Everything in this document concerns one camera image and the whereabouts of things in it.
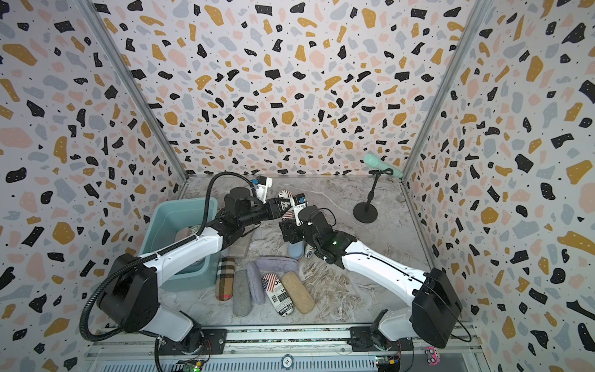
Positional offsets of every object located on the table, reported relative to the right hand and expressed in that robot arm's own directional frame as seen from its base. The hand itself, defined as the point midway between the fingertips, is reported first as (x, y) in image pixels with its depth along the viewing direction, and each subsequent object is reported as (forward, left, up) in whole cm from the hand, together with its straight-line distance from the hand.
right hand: (292, 221), depth 78 cm
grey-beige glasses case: (-2, +22, -17) cm, 27 cm away
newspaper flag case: (+1, +1, +2) cm, 2 cm away
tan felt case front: (-17, -2, -20) cm, 26 cm away
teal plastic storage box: (+6, +49, -10) cm, 50 cm away
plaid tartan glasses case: (-13, +25, -18) cm, 33 cm away
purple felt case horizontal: (-8, +7, -16) cm, 19 cm away
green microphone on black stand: (+21, -31, -22) cm, 43 cm away
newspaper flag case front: (-18, +5, -19) cm, 26 cm away
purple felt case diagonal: (-15, +13, -17) cm, 26 cm away
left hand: (+4, -2, +4) cm, 6 cm away
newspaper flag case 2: (-2, -5, -18) cm, 18 cm away
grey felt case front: (-19, +17, -18) cm, 31 cm away
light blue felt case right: (-2, 0, -17) cm, 17 cm away
